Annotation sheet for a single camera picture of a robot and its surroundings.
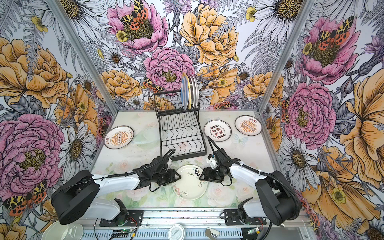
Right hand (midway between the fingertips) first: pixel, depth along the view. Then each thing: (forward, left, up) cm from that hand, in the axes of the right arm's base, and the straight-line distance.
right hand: (205, 183), depth 83 cm
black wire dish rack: (+39, +15, 0) cm, 41 cm away
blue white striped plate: (+45, +11, +26) cm, 53 cm away
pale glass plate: (-1, +9, -2) cm, 9 cm away
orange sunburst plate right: (+42, -35, -2) cm, 54 cm away
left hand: (+1, +15, -1) cm, 15 cm away
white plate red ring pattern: (+38, -12, -2) cm, 40 cm away
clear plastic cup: (-21, +64, +7) cm, 67 cm away
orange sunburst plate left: (+34, +58, -1) cm, 67 cm away
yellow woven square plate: (+38, +8, +34) cm, 51 cm away
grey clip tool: (-23, -1, 0) cm, 23 cm away
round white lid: (-22, +14, +4) cm, 26 cm away
